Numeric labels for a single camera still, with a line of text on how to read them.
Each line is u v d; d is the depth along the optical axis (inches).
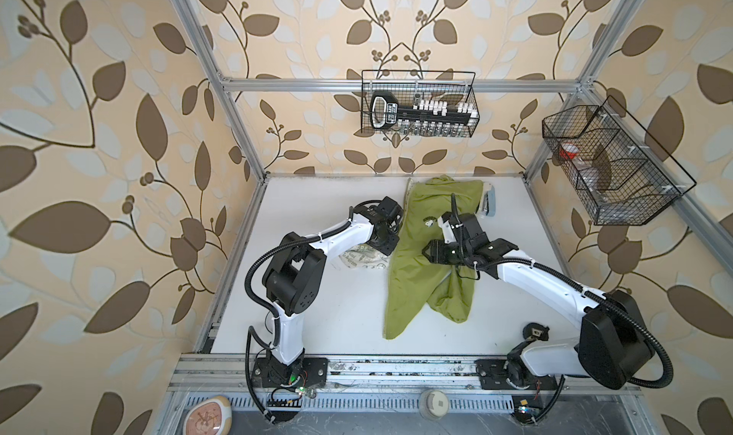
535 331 31.0
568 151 31.7
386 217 29.0
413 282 34.9
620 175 28.8
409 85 35.3
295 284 19.8
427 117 32.5
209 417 26.2
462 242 26.0
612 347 16.1
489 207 42.2
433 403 24.1
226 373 30.1
